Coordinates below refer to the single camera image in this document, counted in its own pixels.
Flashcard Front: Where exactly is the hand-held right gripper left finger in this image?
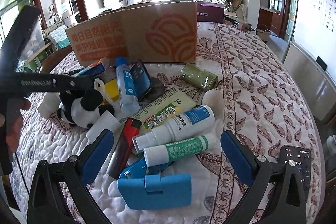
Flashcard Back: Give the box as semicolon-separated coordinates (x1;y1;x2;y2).
26;130;114;224

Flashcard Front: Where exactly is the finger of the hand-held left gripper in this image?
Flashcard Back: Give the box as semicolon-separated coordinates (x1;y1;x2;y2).
60;74;97;91

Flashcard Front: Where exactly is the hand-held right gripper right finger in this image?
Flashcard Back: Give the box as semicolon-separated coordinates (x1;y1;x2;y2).
220;131;307;224

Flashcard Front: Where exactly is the panda plush toy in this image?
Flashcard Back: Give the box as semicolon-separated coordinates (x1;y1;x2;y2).
57;90;115;130

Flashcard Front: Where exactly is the blue capped spray bottle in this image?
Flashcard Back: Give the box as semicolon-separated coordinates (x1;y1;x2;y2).
115;57;140;114

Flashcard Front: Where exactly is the white blue label spray bottle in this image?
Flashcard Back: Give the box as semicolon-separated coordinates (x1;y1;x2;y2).
132;105;215;152

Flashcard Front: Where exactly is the blue case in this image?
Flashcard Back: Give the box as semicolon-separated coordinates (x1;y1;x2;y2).
117;173;192;210

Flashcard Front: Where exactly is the green and yellow packet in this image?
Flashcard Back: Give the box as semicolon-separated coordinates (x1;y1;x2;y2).
133;89;197;131

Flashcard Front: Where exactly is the green thread spool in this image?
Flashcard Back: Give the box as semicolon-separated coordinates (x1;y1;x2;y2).
180;63;219;90

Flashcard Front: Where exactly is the printed cardboard box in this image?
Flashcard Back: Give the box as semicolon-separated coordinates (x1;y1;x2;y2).
65;1;198;67

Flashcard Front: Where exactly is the person's left hand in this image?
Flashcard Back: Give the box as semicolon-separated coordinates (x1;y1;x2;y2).
0;98;31;153

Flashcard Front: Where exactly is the blue and orange box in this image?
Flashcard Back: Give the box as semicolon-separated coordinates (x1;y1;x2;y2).
76;61;107;77

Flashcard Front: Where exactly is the dark tube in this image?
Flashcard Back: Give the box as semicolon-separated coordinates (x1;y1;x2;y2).
106;132;134;179

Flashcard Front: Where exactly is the white clothespin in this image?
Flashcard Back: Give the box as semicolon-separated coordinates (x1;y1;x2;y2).
94;78;113;104

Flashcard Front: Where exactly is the blue plastic tool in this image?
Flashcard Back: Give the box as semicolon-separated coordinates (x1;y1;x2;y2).
119;156;171;180

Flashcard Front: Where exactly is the red lighter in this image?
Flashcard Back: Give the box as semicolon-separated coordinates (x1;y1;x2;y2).
121;118;142;141

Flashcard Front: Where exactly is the teal box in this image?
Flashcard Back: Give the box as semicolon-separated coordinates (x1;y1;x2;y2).
50;27;71;50

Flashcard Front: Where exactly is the white green label tube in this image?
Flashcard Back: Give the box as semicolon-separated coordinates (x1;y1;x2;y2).
143;134;216;167

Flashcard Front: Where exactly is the white egg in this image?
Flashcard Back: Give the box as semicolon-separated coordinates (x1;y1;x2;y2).
202;89;223;109

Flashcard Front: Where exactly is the blue printed box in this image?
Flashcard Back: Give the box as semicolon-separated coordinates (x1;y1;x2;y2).
130;58;152;102

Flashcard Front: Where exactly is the black whiteboard eraser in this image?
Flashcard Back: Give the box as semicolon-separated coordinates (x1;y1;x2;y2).
316;56;328;71

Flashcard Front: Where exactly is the purple box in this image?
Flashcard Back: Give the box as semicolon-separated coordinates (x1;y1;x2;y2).
196;2;225;24

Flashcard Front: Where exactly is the wooden glazed door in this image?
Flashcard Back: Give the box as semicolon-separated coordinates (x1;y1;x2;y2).
268;0;291;39

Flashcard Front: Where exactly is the whiteboard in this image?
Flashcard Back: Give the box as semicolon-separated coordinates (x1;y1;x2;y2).
289;0;336;67

